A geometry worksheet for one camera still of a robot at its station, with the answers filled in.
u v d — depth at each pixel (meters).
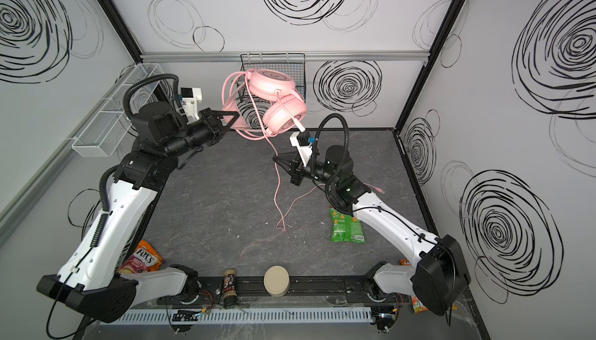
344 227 0.84
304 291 0.75
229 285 0.72
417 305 0.69
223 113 0.58
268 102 0.46
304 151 0.59
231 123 0.58
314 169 0.59
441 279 0.40
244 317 0.70
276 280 0.71
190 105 0.55
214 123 0.52
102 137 0.72
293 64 0.94
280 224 0.89
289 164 0.62
